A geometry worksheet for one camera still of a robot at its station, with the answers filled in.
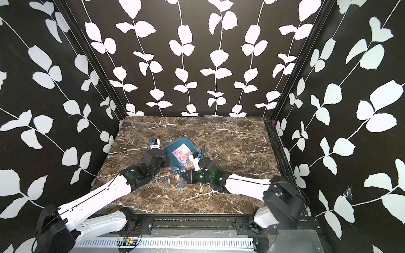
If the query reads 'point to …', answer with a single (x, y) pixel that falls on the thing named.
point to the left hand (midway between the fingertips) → (168, 151)
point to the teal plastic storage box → (174, 144)
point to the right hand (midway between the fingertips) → (180, 174)
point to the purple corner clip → (273, 122)
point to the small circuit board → (129, 241)
